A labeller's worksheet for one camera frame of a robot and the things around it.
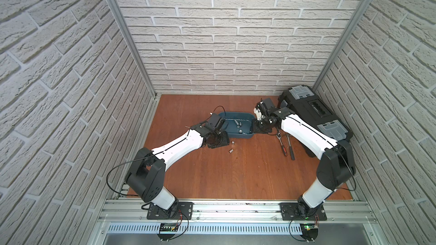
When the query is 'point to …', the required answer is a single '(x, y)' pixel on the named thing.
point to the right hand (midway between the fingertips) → (254, 128)
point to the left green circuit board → (167, 231)
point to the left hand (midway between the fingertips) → (229, 139)
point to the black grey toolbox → (307, 107)
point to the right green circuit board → (310, 231)
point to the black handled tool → (291, 152)
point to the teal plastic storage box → (238, 125)
